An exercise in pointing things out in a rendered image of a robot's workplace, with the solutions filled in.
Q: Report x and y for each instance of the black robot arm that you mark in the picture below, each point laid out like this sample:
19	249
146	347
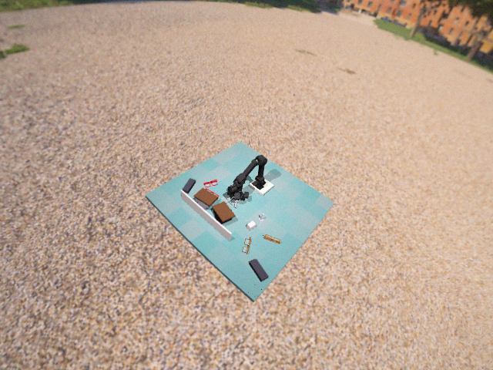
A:
242	177

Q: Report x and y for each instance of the red glasses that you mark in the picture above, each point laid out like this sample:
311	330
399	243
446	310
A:
207	184

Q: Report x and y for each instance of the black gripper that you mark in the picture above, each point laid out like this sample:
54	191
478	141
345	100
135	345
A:
246	194

